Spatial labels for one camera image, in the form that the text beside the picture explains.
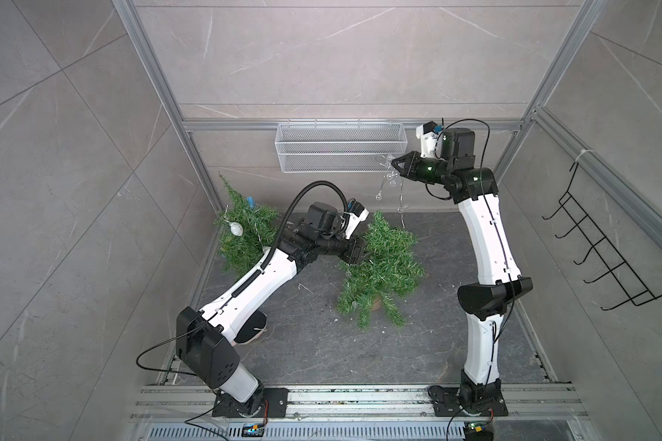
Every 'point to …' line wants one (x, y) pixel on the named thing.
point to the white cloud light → (236, 229)
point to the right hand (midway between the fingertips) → (395, 161)
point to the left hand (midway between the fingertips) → (373, 243)
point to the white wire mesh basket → (338, 147)
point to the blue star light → (251, 202)
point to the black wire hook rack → (599, 245)
